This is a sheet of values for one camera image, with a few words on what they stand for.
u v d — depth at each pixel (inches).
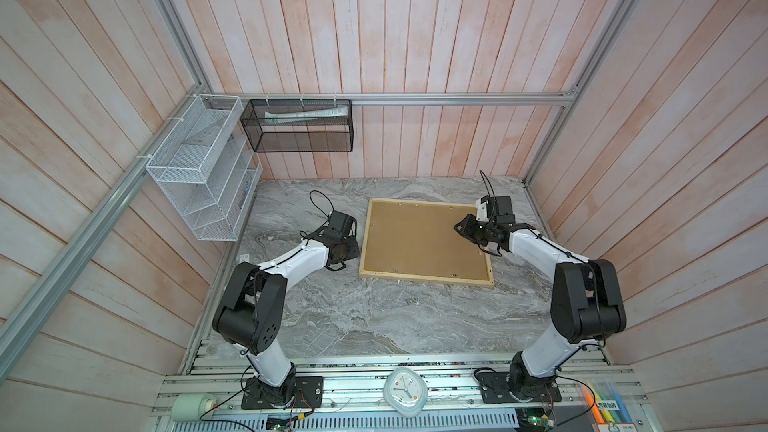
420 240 41.0
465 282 36.3
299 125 41.8
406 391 28.2
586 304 19.2
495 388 28.8
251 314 18.2
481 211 33.6
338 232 28.8
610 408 27.6
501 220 28.9
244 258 38.5
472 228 33.2
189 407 25.5
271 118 35.2
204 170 26.3
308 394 28.9
